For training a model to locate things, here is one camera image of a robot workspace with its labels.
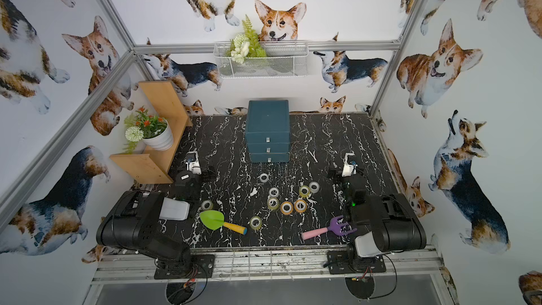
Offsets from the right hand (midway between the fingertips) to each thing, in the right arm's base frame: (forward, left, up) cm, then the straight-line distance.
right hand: (348, 157), depth 89 cm
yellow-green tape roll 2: (-15, +32, -11) cm, 37 cm away
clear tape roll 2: (-10, +32, -12) cm, 36 cm away
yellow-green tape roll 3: (-16, +60, -10) cm, 62 cm away
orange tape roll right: (-16, +20, -12) cm, 28 cm away
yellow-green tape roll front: (-23, +39, -11) cm, 46 cm away
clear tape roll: (-3, +37, -12) cm, 39 cm away
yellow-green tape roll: (-9, +19, -12) cm, 24 cm away
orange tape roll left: (-17, +26, -12) cm, 33 cm away
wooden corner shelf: (+28, +85, +10) cm, 90 cm away
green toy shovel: (-22, +55, -11) cm, 60 cm away
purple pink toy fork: (-25, +8, -12) cm, 28 cm away
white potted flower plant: (+11, +85, +5) cm, 86 cm away
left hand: (+2, +64, 0) cm, 64 cm away
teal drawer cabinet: (+6, +34, +10) cm, 35 cm away
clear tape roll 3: (-8, +14, -11) cm, 20 cm away
